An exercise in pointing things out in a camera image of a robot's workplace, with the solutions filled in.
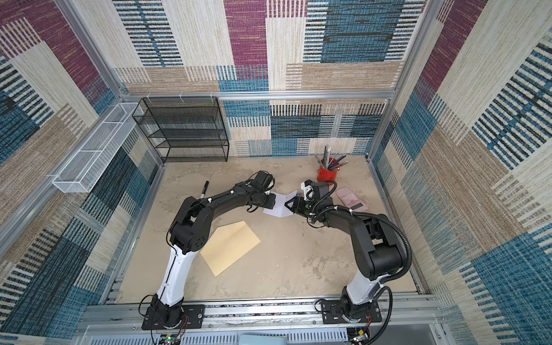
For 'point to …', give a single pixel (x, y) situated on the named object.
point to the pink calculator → (350, 200)
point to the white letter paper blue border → (281, 209)
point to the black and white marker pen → (204, 190)
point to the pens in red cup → (331, 164)
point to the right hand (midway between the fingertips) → (290, 207)
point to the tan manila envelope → (226, 244)
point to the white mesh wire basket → (83, 167)
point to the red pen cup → (324, 175)
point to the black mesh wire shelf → (185, 129)
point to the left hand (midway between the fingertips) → (273, 203)
